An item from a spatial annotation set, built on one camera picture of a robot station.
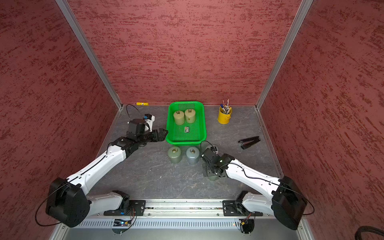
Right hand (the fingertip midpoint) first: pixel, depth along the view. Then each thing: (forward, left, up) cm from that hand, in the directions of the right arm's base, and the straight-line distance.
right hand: (213, 172), depth 82 cm
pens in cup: (+38, -11, +12) cm, 41 cm away
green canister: (+10, +22, +4) cm, 25 cm away
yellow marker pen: (+60, +56, -3) cm, 82 cm away
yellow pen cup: (+38, -11, +2) cm, 39 cm away
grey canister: (+10, +11, +3) cm, 15 cm away
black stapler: (+20, -24, -3) cm, 32 cm away
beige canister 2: (+41, +13, +3) cm, 43 cm away
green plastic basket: (+29, +14, -4) cm, 33 cm away
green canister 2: (-2, 0, -4) cm, 4 cm away
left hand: (+18, +29, +13) cm, 37 cm away
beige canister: (+38, +21, +4) cm, 44 cm away
